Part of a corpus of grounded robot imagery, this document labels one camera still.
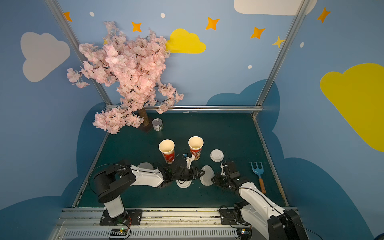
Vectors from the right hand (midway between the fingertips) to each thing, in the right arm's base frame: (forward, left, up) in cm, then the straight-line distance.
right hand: (215, 178), depth 87 cm
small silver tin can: (+35, +42, +5) cm, 55 cm away
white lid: (-8, +17, +9) cm, 21 cm away
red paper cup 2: (+16, +12, +11) cm, 23 cm away
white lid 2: (+15, -2, 0) cm, 15 cm away
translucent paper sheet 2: (+6, +44, -1) cm, 44 cm away
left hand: (+1, +6, +7) cm, 9 cm away
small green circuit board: (-29, +48, -2) cm, 56 cm away
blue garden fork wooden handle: (+5, -27, +1) cm, 27 cm away
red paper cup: (+12, +29, +12) cm, 34 cm away
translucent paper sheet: (-2, +5, +3) cm, 7 cm away
